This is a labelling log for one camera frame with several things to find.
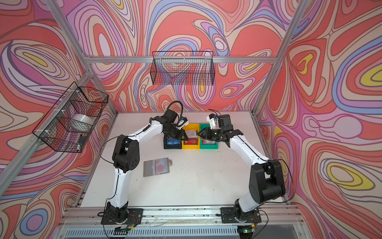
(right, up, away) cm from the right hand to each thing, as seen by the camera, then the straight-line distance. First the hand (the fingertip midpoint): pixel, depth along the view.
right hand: (200, 136), depth 85 cm
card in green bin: (+5, -4, +16) cm, 17 cm away
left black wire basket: (-68, +7, -11) cm, 69 cm away
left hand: (-7, -1, +8) cm, 11 cm away
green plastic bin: (+2, +6, +17) cm, 18 cm away
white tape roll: (-60, +10, -12) cm, 62 cm away
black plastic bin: (-19, -7, +11) cm, 23 cm away
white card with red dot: (-24, -19, +6) cm, 31 cm away
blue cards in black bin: (-20, -4, +15) cm, 26 cm away
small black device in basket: (-60, -1, -12) cm, 61 cm away
